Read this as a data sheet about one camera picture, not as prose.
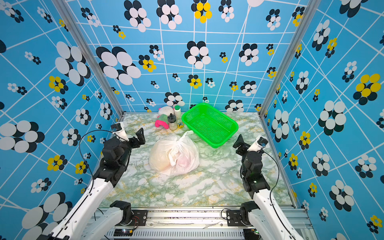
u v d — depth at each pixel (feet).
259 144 2.04
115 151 1.78
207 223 2.38
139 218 2.37
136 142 2.20
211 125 3.67
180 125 3.66
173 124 3.55
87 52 2.76
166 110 3.67
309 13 2.28
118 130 2.03
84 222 1.35
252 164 1.81
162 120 3.52
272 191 1.73
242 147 2.21
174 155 2.92
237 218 2.37
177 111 3.67
